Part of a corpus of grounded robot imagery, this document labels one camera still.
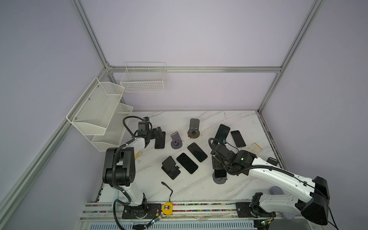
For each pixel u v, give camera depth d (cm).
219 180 80
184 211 75
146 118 88
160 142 100
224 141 69
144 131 75
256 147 99
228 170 54
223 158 56
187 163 91
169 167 83
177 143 96
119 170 49
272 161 82
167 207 73
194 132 102
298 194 42
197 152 95
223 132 90
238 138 102
